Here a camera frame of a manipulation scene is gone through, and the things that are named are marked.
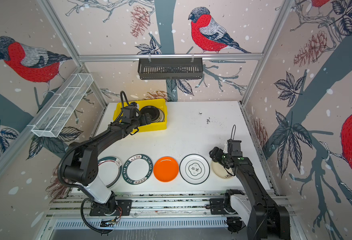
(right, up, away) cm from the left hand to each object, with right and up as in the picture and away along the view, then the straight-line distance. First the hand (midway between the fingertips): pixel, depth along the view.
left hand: (145, 116), depth 92 cm
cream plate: (+9, 0, +16) cm, 18 cm away
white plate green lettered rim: (-3, -31, -7) cm, 32 cm away
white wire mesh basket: (-41, -2, -21) cm, 47 cm away
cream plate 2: (+45, -31, -10) cm, 55 cm away
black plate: (+1, +4, +19) cm, 19 cm away
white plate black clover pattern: (+31, -31, -7) cm, 44 cm away
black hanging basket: (+15, +35, +14) cm, 41 cm away
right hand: (+42, -23, -7) cm, 48 cm away
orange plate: (+14, -31, -6) cm, 35 cm away
